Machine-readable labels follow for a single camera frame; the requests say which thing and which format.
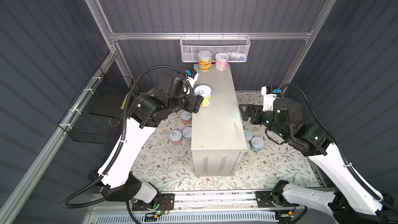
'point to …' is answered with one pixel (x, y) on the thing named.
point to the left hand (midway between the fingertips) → (195, 94)
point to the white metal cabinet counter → (218, 143)
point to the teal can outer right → (257, 143)
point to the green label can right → (249, 147)
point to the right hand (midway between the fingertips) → (248, 107)
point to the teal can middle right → (248, 135)
